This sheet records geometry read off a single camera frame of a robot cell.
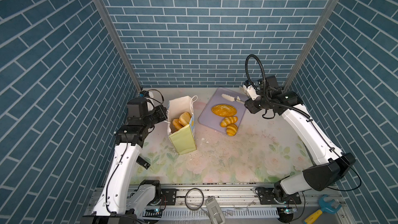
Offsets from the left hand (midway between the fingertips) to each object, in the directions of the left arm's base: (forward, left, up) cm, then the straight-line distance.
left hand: (168, 107), depth 72 cm
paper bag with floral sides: (-11, -7, -11) cm, 17 cm away
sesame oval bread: (+16, -32, -24) cm, 43 cm away
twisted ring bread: (-1, -2, -14) cm, 14 cm away
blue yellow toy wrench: (-38, -72, -27) cm, 86 cm away
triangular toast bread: (+1, -7, -10) cm, 13 cm away
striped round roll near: (+2, -34, -25) cm, 42 cm away
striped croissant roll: (+9, -33, -26) cm, 43 cm away
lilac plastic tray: (+12, -21, -29) cm, 38 cm away
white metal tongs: (+10, -30, -4) cm, 32 cm away
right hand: (+5, -39, -1) cm, 40 cm away
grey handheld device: (-38, -21, -27) cm, 51 cm away
